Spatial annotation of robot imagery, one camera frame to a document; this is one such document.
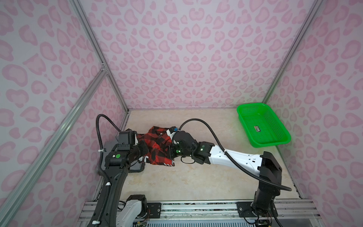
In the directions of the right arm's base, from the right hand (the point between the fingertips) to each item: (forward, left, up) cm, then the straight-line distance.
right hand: (163, 149), depth 72 cm
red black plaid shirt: (+6, +3, -1) cm, 7 cm away
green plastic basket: (+32, -67, -22) cm, 77 cm away
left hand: (+4, +9, 0) cm, 10 cm away
